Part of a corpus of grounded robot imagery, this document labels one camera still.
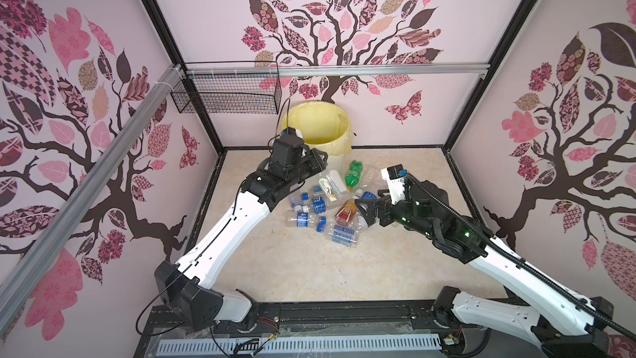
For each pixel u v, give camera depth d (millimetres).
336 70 928
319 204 932
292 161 534
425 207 473
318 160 619
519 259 426
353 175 1035
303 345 698
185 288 379
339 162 944
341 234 855
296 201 995
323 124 1027
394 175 557
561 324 398
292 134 632
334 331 726
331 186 683
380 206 568
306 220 900
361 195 995
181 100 923
